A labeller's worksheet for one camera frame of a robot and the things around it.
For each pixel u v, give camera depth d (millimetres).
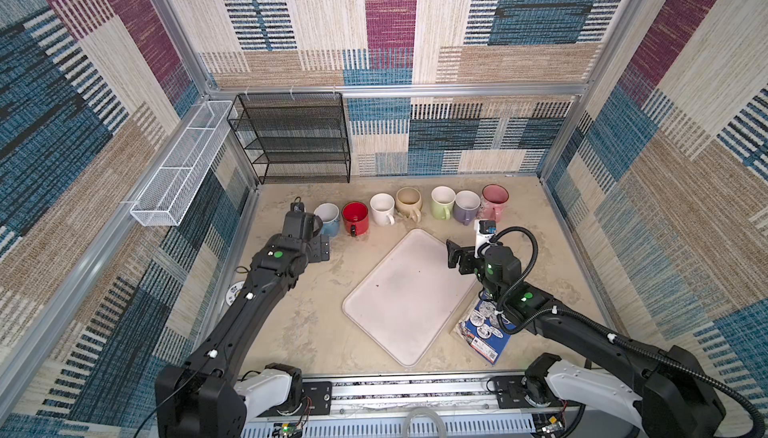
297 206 701
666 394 399
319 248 730
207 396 372
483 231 696
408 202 1030
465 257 718
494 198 1037
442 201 1026
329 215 999
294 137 1087
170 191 722
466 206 1072
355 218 1045
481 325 813
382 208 999
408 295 900
